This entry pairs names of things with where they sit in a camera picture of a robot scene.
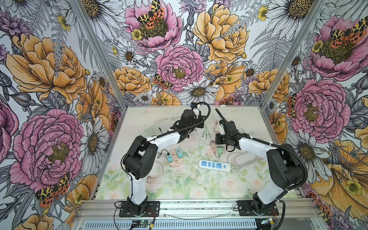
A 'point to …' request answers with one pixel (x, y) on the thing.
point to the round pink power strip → (176, 162)
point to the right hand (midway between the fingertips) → (216, 140)
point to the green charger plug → (220, 149)
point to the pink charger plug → (213, 146)
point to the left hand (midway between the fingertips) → (204, 119)
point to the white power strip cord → (232, 163)
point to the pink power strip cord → (149, 179)
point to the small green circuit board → (143, 222)
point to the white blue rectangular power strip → (215, 165)
